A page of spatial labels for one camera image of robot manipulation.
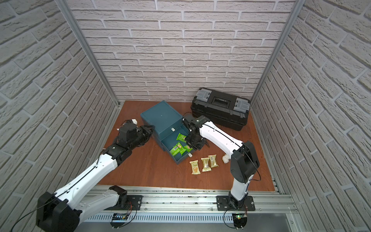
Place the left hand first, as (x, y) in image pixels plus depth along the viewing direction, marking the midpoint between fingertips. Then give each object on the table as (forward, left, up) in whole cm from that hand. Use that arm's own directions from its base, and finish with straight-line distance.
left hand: (157, 125), depth 78 cm
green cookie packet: (+1, -13, -14) cm, 19 cm away
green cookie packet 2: (-8, -11, -13) cm, 19 cm away
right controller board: (-42, -43, -23) cm, 64 cm away
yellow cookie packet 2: (-16, -29, -21) cm, 39 cm away
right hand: (-7, -19, -11) cm, 23 cm away
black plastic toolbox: (+19, -40, -6) cm, 44 cm away
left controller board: (-41, +18, -26) cm, 51 cm away
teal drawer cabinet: (-2, -6, -4) cm, 8 cm away
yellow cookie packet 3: (-12, -32, -21) cm, 40 cm away
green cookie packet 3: (-6, -16, -15) cm, 23 cm away
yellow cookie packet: (-15, -22, -22) cm, 34 cm away
